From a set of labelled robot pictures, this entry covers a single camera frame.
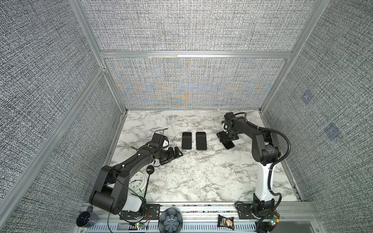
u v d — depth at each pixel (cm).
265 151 57
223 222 70
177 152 78
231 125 79
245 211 73
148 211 73
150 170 87
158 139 71
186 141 100
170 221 70
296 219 74
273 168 58
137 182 80
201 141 101
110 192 42
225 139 92
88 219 70
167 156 77
